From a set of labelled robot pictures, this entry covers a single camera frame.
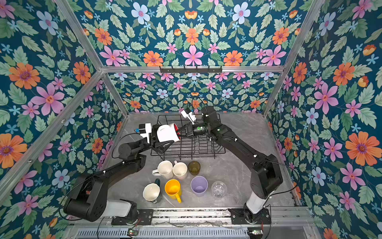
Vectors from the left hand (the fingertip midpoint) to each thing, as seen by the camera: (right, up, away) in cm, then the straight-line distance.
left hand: (172, 137), depth 65 cm
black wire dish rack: (+8, -9, +31) cm, 33 cm away
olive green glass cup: (+8, -20, +23) cm, 31 cm away
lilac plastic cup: (+11, -29, +18) cm, 36 cm away
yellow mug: (-3, -31, +17) cm, 35 cm away
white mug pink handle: (0, -20, +21) cm, 29 cm away
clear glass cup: (+23, -31, +18) cm, 43 cm away
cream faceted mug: (-9, -21, +22) cm, 32 cm away
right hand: (+2, +3, +5) cm, 6 cm away
